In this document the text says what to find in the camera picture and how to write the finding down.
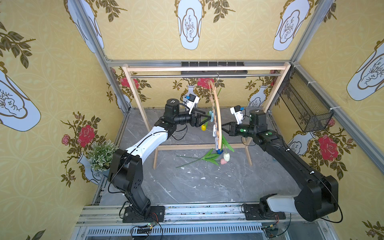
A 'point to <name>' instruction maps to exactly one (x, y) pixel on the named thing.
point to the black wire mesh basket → (310, 112)
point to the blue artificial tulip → (220, 151)
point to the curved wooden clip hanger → (213, 83)
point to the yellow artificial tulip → (204, 127)
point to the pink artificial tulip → (222, 161)
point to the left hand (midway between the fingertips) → (209, 116)
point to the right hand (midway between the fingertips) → (219, 128)
